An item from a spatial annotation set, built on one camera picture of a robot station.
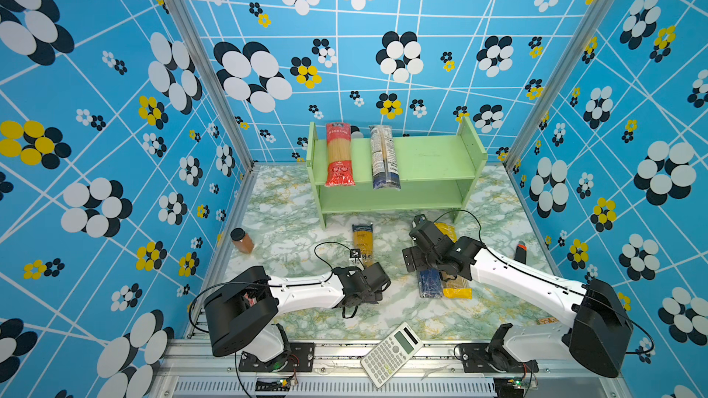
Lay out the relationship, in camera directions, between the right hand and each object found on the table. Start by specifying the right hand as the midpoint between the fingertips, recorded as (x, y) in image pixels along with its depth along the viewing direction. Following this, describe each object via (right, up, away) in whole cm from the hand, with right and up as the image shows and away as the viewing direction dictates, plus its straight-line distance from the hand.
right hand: (420, 252), depth 84 cm
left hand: (-15, -12, +2) cm, 20 cm away
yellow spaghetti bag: (+10, -10, -1) cm, 15 cm away
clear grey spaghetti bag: (-11, +26, -7) cm, 29 cm away
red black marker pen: (+36, -3, +9) cm, 38 cm away
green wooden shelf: (+5, +24, -1) cm, 25 cm away
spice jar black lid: (-58, +5, +4) cm, 59 cm away
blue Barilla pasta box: (+3, -9, -1) cm, 10 cm away
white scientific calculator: (-11, -26, -11) cm, 30 cm away
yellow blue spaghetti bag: (-18, +2, +10) cm, 20 cm away
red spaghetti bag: (-24, +28, -5) cm, 37 cm away
